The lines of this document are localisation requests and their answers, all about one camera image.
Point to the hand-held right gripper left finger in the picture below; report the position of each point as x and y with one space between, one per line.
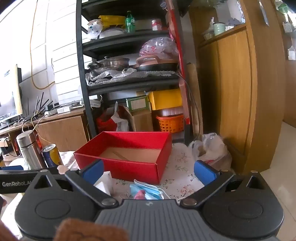
92 170

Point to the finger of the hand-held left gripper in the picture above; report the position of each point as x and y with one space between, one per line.
11 168

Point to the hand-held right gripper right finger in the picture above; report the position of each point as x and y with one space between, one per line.
204 172

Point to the white cloth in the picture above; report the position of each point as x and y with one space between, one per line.
105 183

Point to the red cardboard box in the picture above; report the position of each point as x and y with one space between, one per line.
138 170

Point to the stainless steel thermos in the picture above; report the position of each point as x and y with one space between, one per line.
29 150

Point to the floral tablecloth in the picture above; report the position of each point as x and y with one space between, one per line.
180 162

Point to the blue and yellow drink can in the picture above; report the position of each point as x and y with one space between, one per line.
54 156

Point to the red bag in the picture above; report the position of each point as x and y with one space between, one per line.
104 124

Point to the wooden media stand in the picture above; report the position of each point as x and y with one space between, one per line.
62 129

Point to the pink fuzzy cloth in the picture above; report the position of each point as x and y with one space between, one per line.
139 195

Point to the blue face mask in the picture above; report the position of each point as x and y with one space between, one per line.
151 191

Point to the orange plastic basket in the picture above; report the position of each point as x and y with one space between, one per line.
171 124

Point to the black router with antennas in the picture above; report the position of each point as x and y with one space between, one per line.
40 109

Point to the brown cardboard box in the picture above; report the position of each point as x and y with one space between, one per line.
143 121

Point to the flat screen monitor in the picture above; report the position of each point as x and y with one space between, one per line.
9 92

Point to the brown wooden board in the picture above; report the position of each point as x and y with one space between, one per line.
195 97

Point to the green box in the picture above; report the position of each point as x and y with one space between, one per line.
138 103

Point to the yellow box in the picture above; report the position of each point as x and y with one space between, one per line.
166 99

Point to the wooden cabinet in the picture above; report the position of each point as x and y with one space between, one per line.
233 92

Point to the clear bubble wrap sheet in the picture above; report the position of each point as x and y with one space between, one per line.
108 76

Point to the red board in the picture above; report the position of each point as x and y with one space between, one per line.
182 76

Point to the black shelf rack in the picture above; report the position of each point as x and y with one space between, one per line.
79 69

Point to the steel pot with glass lid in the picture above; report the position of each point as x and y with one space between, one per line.
111 63

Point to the black frying pan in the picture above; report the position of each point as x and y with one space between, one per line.
159 66

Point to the pink plastic bag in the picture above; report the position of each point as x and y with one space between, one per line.
159 47

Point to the white plate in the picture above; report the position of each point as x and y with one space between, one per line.
112 33

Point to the white printed plastic bag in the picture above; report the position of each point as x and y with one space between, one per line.
93 29

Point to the pale green cup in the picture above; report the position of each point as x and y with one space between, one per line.
219 29

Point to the yellow bag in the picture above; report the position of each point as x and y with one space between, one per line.
112 20

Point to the green plastic bottle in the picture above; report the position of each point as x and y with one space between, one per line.
130 23

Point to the small red and white box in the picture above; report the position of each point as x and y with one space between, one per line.
156 25

